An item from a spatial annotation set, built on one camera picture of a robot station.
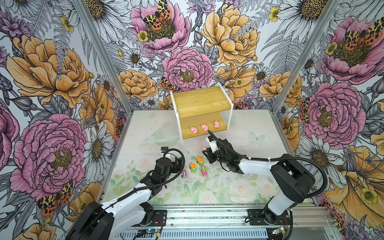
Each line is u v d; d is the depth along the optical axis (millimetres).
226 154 705
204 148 885
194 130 870
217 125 894
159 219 734
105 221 410
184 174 854
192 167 893
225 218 761
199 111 759
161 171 642
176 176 637
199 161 917
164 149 747
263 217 675
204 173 872
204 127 876
